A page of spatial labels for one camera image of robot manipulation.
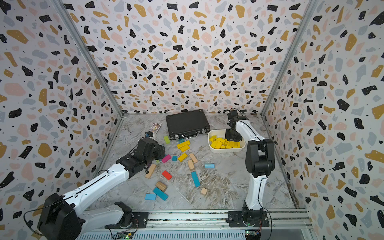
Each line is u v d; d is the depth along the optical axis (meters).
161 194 0.82
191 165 0.92
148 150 0.63
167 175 0.90
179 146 1.01
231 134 0.84
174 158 0.97
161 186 0.83
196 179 0.88
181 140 1.03
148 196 0.82
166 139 1.05
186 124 1.10
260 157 0.53
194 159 0.95
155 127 1.10
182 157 0.97
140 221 0.73
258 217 0.68
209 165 0.93
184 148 1.01
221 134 1.10
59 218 0.39
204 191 0.82
